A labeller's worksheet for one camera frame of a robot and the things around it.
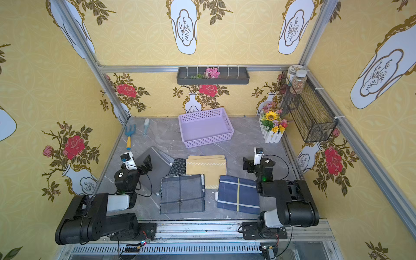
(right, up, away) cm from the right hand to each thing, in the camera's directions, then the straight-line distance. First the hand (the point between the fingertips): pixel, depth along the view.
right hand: (256, 156), depth 94 cm
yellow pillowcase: (-25, -6, +1) cm, 26 cm away
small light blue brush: (-73, +19, +23) cm, 79 cm away
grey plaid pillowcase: (-40, -18, -9) cm, 45 cm away
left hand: (-67, +1, -6) cm, 68 cm away
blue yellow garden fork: (-81, +10, +15) cm, 83 cm away
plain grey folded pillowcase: (-56, -6, +3) cm, 56 cm away
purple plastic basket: (-32, +18, +21) cm, 42 cm away
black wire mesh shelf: (+26, +19, -14) cm, 35 cm away
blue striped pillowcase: (-12, -18, -9) cm, 24 cm away
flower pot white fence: (+11, +18, +4) cm, 22 cm away
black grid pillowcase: (-45, -6, -1) cm, 45 cm away
